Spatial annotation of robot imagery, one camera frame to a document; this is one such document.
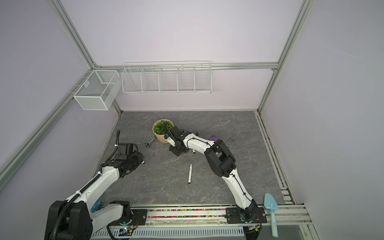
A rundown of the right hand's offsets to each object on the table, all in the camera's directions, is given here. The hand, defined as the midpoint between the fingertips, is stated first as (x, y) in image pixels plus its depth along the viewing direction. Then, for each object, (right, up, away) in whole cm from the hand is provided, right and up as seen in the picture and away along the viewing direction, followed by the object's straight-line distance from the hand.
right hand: (178, 149), depth 99 cm
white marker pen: (+9, -13, -12) cm, 19 cm away
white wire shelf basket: (-8, +49, 0) cm, 49 cm away
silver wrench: (-21, +3, 0) cm, 21 cm away
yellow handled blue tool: (-19, -9, -51) cm, 56 cm away
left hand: (-19, -3, -12) cm, 23 cm away
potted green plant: (-11, +14, -2) cm, 18 cm away
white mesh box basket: (-54, +40, +1) cm, 67 cm away
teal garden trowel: (+50, -24, -23) cm, 60 cm away
